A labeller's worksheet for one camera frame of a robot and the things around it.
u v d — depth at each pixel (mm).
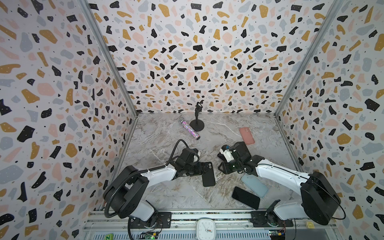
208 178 886
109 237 676
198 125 1127
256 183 852
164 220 733
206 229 688
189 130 1084
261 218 738
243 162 665
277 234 716
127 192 437
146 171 493
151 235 702
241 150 670
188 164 736
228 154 785
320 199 426
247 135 1105
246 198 823
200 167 770
